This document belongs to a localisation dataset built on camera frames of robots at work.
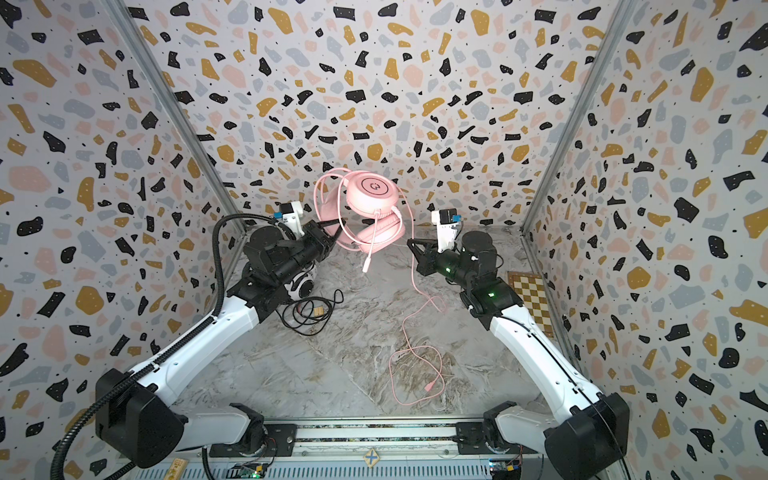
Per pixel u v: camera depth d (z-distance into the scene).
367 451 0.73
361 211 0.54
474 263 0.52
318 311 0.97
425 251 0.68
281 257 0.56
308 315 0.97
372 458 0.71
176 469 0.69
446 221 0.61
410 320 0.96
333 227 0.69
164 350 0.44
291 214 0.66
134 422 0.39
